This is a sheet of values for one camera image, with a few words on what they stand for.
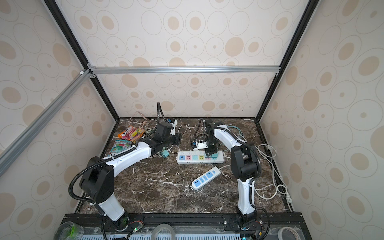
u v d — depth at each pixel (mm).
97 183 453
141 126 1154
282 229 704
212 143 801
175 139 787
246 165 545
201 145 833
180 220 750
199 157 946
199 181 852
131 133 1060
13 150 523
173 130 776
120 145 1000
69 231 664
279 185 813
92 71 904
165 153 955
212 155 921
